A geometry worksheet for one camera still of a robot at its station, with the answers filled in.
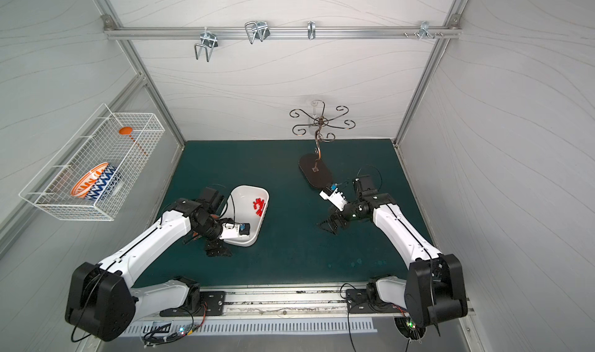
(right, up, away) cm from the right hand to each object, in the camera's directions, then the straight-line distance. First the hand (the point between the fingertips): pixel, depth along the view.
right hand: (328, 215), depth 82 cm
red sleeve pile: (-28, +1, +15) cm, 32 cm away
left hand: (-35, -8, -2) cm, 36 cm away
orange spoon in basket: (-70, +30, -3) cm, 77 cm away
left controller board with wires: (-55, -33, -12) cm, 65 cm away
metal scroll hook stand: (-4, +16, +25) cm, 30 cm away
